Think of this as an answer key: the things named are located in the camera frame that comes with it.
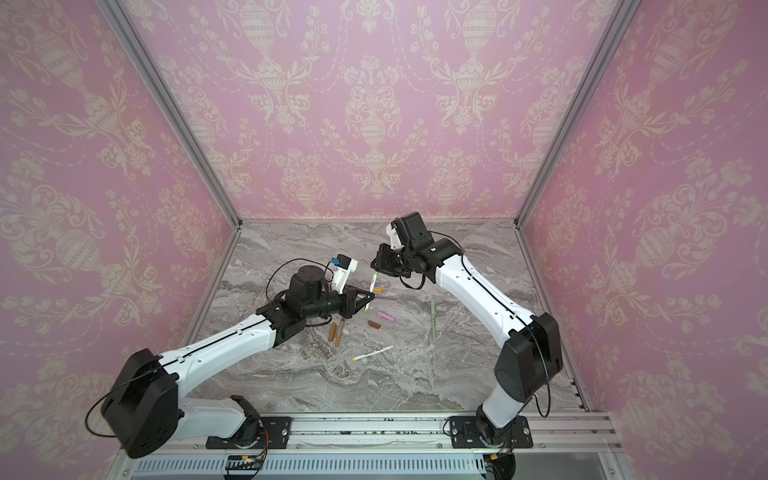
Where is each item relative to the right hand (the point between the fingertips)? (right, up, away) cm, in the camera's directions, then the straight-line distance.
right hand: (372, 264), depth 79 cm
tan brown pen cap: (-13, -21, +13) cm, 28 cm away
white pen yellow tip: (-1, -26, +8) cm, 28 cm away
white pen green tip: (0, -7, -2) cm, 7 cm away
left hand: (+1, -8, -3) cm, 9 cm away
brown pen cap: (0, -20, +14) cm, 24 cm away
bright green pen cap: (+1, -2, -2) cm, 3 cm away
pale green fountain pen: (+19, -17, +15) cm, 29 cm away
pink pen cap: (+3, -17, +15) cm, 23 cm away
